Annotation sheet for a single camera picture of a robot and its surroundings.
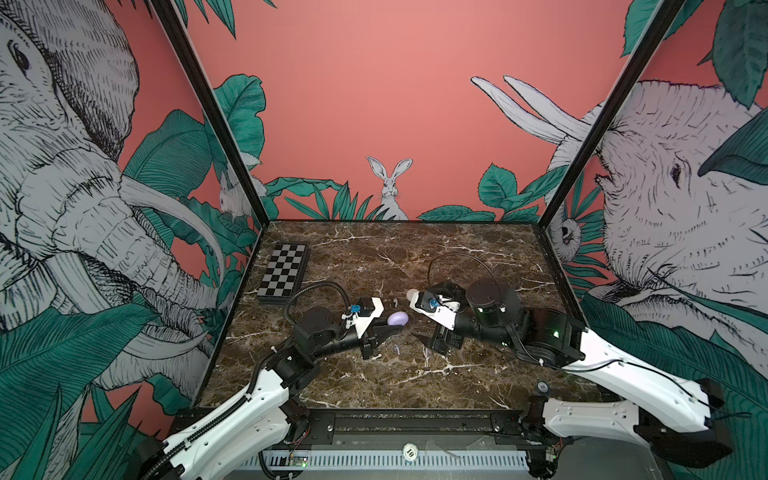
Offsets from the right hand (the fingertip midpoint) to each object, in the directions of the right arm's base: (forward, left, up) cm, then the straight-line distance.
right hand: (420, 308), depth 61 cm
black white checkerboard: (+28, +44, -28) cm, 59 cm away
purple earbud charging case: (0, +4, -5) cm, 6 cm away
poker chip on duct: (-22, +1, -31) cm, 38 cm away
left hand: (0, +4, -7) cm, 8 cm away
